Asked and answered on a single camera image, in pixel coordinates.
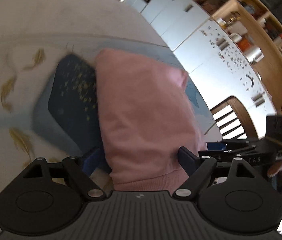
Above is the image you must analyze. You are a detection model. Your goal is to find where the pink sweater with striped collar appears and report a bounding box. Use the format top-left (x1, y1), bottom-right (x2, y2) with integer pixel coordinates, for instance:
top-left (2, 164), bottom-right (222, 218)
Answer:
top-left (95, 49), bottom-right (207, 192)

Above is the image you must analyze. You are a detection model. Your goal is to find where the person's right hand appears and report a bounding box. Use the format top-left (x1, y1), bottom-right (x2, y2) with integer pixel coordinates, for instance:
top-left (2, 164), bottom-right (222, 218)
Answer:
top-left (267, 160), bottom-right (282, 178)

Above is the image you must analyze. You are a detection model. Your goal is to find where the dark blue storage bag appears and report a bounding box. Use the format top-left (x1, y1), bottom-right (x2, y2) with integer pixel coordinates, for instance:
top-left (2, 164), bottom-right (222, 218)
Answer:
top-left (32, 52), bottom-right (107, 156)

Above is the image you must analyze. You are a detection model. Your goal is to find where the wooden open shelf unit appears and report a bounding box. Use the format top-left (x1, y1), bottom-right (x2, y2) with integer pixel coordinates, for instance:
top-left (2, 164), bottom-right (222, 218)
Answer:
top-left (180, 0), bottom-right (282, 116)

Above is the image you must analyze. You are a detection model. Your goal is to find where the white cabinet wall unit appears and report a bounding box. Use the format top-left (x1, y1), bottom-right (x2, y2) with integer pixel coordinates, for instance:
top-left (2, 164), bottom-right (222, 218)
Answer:
top-left (120, 0), bottom-right (279, 123)

